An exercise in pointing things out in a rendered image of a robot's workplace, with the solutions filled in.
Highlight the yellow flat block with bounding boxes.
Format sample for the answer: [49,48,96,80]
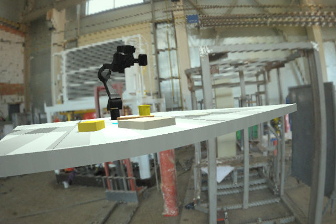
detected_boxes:
[78,120,106,132]

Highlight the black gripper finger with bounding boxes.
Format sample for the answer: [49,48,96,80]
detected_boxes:
[140,54,146,65]
[118,52,131,65]

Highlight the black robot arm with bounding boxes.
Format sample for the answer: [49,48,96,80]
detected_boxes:
[98,45,136,120]

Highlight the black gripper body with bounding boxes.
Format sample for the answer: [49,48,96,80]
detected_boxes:
[113,52,148,68]

